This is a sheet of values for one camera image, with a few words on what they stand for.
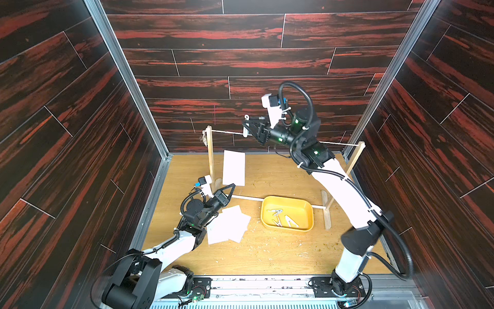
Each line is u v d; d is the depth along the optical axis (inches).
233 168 30.7
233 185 29.9
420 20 26.8
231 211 37.7
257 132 22.3
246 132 24.2
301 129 18.4
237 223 36.3
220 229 35.4
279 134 21.6
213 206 27.7
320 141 24.4
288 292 28.9
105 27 27.7
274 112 20.8
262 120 22.9
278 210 36.7
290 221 35.8
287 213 36.9
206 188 28.2
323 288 28.9
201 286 29.1
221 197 27.0
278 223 35.1
